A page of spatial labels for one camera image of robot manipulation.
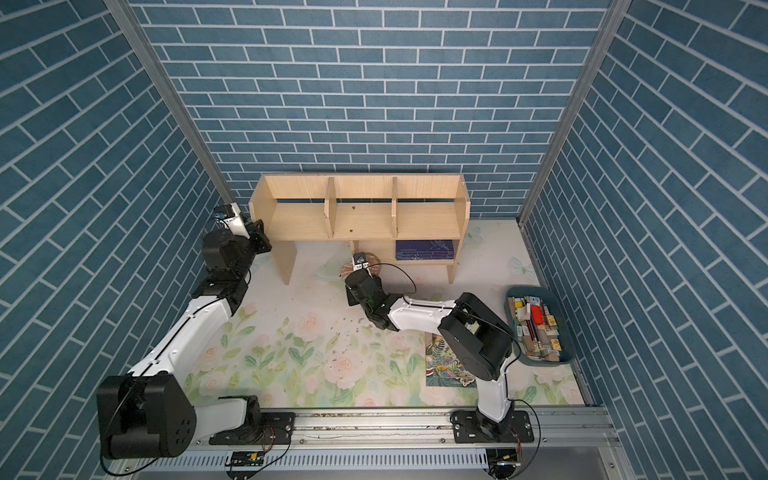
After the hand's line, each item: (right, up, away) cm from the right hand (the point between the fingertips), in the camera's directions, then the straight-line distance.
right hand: (357, 279), depth 91 cm
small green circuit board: (-24, -42, -19) cm, 52 cm away
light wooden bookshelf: (+13, +17, -14) cm, 26 cm away
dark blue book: (+21, +9, +3) cm, 23 cm away
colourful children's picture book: (+25, -24, -8) cm, 36 cm away
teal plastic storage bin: (+57, -14, 0) cm, 58 cm away
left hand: (-22, +17, -12) cm, 30 cm away
